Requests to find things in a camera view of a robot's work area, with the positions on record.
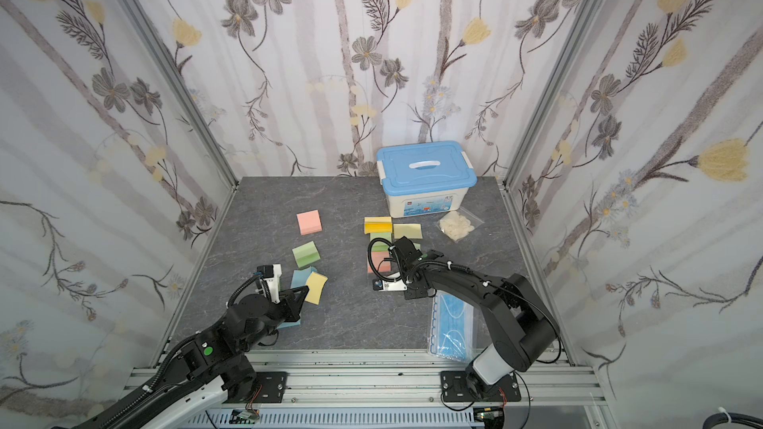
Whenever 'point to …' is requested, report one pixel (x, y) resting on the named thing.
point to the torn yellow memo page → (409, 230)
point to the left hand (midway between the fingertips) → (312, 289)
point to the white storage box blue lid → (425, 179)
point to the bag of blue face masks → (453, 328)
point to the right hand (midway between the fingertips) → (416, 270)
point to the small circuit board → (244, 416)
